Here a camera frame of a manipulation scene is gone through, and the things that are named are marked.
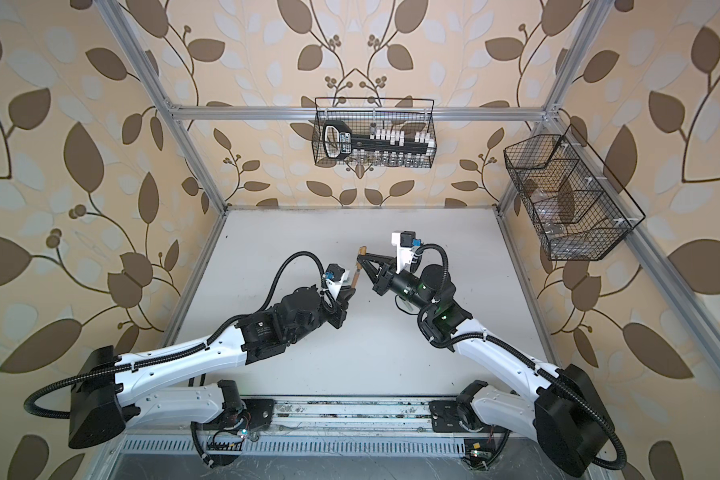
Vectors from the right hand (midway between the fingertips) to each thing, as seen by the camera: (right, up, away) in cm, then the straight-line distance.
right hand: (361, 260), depth 69 cm
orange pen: (-2, -5, +4) cm, 7 cm away
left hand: (-2, -7, +4) cm, 8 cm away
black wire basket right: (+54, +13, +5) cm, 56 cm away
